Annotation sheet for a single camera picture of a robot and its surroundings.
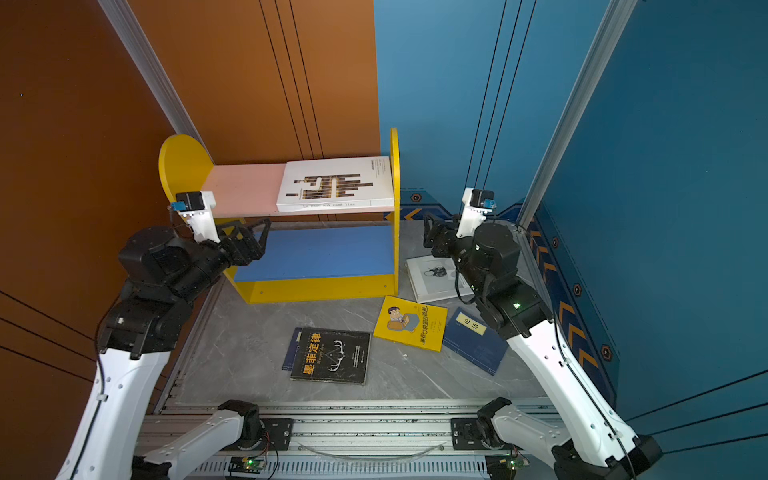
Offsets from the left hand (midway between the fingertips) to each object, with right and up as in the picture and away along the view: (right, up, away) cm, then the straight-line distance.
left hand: (257, 221), depth 59 cm
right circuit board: (+54, -57, +12) cm, 79 cm away
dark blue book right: (+51, -32, +31) cm, 68 cm away
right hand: (+36, +1, +4) cm, 37 cm away
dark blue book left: (-3, -37, +28) cm, 46 cm away
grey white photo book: (+41, -15, +41) cm, 60 cm away
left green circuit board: (-8, -57, +12) cm, 59 cm away
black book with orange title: (+10, -36, +26) cm, 45 cm away
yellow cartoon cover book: (+33, -28, +33) cm, 55 cm away
